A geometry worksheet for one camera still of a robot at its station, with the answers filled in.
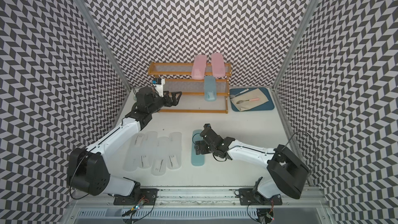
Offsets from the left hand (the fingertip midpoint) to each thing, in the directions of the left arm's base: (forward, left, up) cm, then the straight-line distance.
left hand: (175, 93), depth 82 cm
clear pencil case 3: (-24, +16, -22) cm, 36 cm away
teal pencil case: (+9, -19, -7) cm, 22 cm away
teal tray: (+11, -59, -24) cm, 65 cm away
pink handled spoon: (+13, -41, -23) cm, 49 cm away
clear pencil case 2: (-29, +9, -24) cm, 39 cm away
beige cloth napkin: (+19, -49, -22) cm, 57 cm away
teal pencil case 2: (-27, -11, -26) cm, 39 cm away
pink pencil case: (+17, -12, +4) cm, 21 cm away
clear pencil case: (-19, +3, -30) cm, 36 cm away
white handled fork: (+19, -36, -24) cm, 47 cm away
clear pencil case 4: (-27, +24, -23) cm, 42 cm away
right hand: (-22, -14, -21) cm, 33 cm away
